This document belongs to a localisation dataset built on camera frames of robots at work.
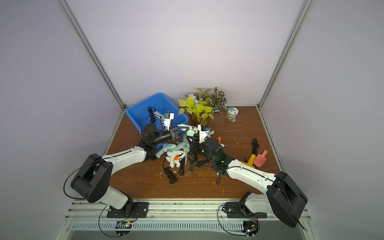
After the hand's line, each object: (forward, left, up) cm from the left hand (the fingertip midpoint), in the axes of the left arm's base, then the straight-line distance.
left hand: (189, 131), depth 74 cm
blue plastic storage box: (+27, +36, -17) cm, 48 cm away
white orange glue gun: (-5, +10, -21) cm, 24 cm away
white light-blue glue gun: (+25, +24, -17) cm, 39 cm away
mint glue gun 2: (+1, -1, -2) cm, 2 cm away
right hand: (0, 0, -2) cm, 2 cm away
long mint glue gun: (+3, +4, -21) cm, 21 cm away
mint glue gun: (+3, +17, -22) cm, 28 cm away
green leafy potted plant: (+21, -3, -2) cm, 21 cm away
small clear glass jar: (+28, -29, -18) cm, 44 cm away
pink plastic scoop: (-4, -43, -25) cm, 50 cm away
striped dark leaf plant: (+25, -17, -3) cm, 30 cm away
